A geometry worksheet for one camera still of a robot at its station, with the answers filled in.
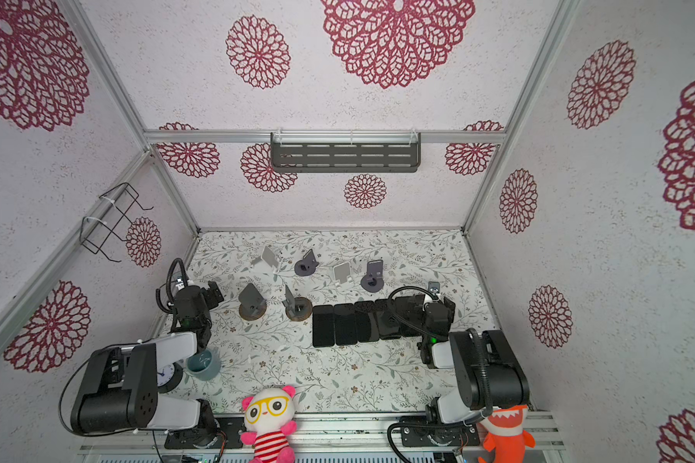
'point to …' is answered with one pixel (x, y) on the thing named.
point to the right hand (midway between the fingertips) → (433, 294)
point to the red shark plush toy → (506, 435)
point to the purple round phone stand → (374, 281)
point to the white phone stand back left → (270, 258)
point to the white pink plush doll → (268, 422)
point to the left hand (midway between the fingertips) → (196, 293)
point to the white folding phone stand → (342, 273)
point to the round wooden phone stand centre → (302, 310)
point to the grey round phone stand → (307, 265)
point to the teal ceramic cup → (203, 365)
